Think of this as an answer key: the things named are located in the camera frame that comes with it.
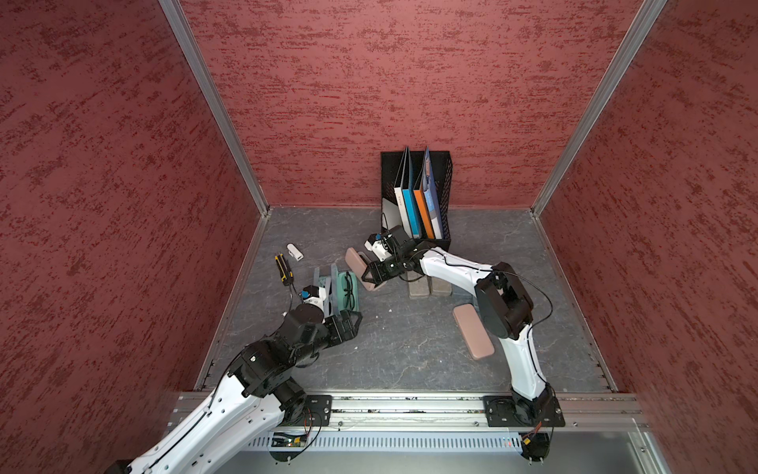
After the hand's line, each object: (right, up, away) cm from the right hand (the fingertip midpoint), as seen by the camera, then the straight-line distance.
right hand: (371, 279), depth 93 cm
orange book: (+15, +27, -7) cm, 31 cm away
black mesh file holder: (+26, +37, +15) cm, 48 cm away
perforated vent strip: (+14, -37, -22) cm, 45 cm away
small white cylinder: (-28, +8, +11) cm, 31 cm away
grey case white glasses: (-13, -2, 0) cm, 14 cm away
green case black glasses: (-8, -5, +2) cm, 9 cm away
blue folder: (+19, +26, -5) cm, 32 cm away
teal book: (+12, +26, -5) cm, 29 cm away
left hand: (-5, -9, -20) cm, 22 cm away
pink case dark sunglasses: (-4, +5, +4) cm, 8 cm away
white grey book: (+9, +26, -5) cm, 28 cm away
